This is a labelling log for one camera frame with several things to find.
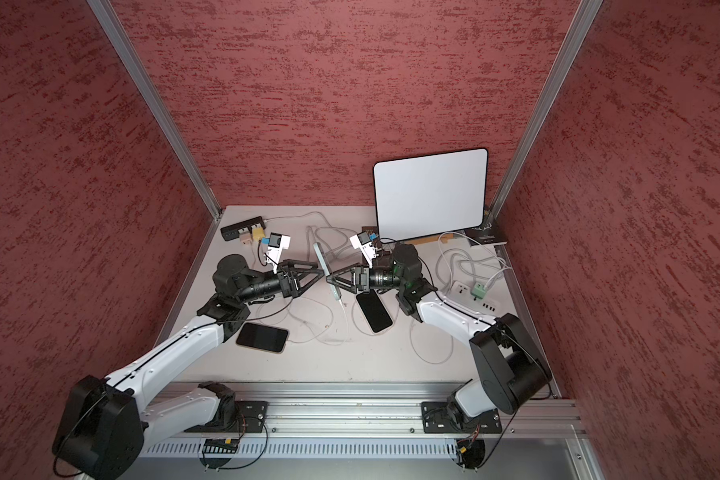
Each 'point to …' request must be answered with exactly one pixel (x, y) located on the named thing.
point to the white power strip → (463, 293)
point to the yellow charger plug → (258, 233)
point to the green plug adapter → (479, 291)
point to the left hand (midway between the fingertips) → (319, 275)
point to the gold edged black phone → (263, 337)
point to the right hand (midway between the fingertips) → (330, 284)
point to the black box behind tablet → (489, 232)
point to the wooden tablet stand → (443, 238)
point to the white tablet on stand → (431, 195)
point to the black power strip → (231, 232)
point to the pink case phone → (325, 265)
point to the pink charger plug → (246, 238)
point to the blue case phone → (374, 310)
